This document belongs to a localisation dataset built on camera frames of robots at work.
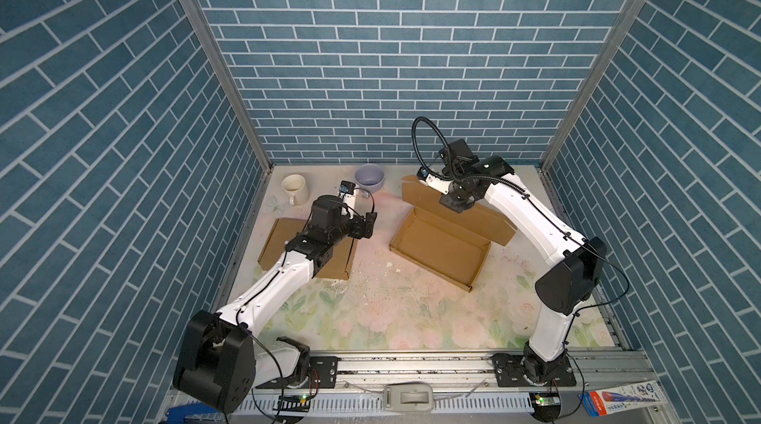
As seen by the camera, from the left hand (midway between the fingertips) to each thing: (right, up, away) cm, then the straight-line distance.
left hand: (363, 210), depth 84 cm
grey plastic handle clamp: (+12, -43, -15) cm, 47 cm away
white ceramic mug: (-26, +7, +19) cm, 33 cm away
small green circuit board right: (+47, -47, -10) cm, 68 cm away
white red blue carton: (+58, -45, -14) cm, 75 cm away
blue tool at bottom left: (-40, -45, -17) cm, 63 cm away
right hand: (+25, +6, +1) cm, 25 cm away
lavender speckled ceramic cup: (-1, +11, +29) cm, 31 cm away
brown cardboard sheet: (+27, -12, +15) cm, 33 cm away
